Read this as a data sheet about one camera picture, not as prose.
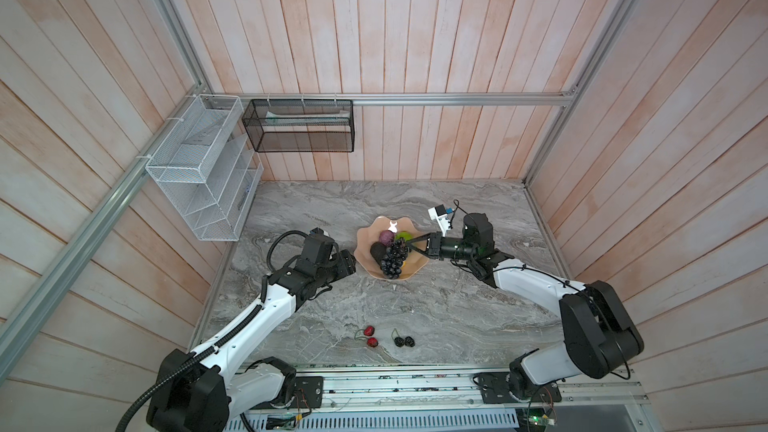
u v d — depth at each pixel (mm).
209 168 716
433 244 744
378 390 747
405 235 958
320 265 639
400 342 798
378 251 932
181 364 408
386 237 965
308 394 730
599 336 439
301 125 1040
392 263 859
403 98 981
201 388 387
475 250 686
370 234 1000
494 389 730
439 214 780
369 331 818
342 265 731
